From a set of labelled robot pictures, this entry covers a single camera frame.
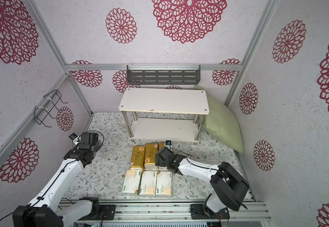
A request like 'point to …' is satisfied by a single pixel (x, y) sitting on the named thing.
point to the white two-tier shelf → (164, 115)
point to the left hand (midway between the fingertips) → (91, 147)
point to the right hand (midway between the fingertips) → (161, 157)
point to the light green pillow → (220, 123)
